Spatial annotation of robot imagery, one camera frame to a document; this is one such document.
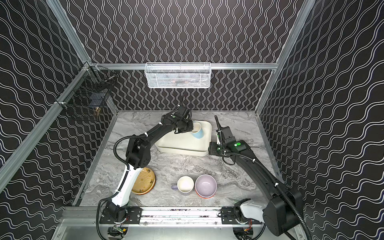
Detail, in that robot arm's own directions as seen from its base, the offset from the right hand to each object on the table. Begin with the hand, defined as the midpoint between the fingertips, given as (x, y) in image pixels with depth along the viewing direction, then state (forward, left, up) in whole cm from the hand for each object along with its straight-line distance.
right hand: (214, 149), depth 82 cm
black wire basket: (+36, +80, +15) cm, 88 cm away
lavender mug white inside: (-15, +16, -12) cm, 25 cm away
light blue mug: (+15, +10, -4) cm, 19 cm away
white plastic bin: (+12, +17, -12) cm, 24 cm away
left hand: (+21, +12, -4) cm, 24 cm away
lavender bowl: (-16, +5, -12) cm, 20 cm away
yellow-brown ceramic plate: (-14, +38, -12) cm, 43 cm away
